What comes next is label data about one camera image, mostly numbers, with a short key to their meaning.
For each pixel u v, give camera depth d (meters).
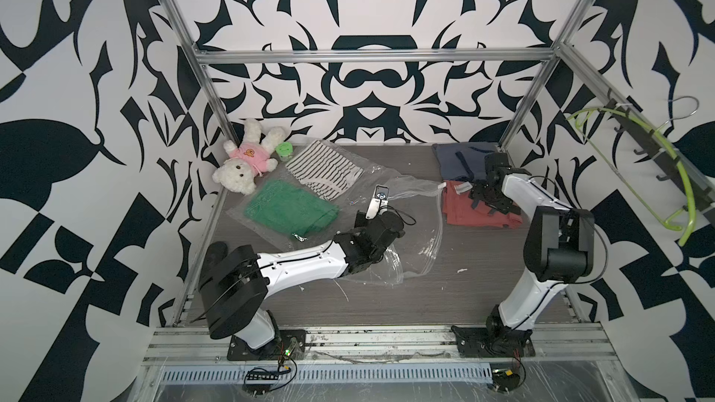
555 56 0.91
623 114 0.65
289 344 0.72
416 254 0.91
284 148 1.12
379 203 0.66
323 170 1.11
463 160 1.12
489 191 0.71
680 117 0.57
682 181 0.54
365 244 0.61
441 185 0.86
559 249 0.50
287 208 0.96
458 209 0.99
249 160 1.05
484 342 0.73
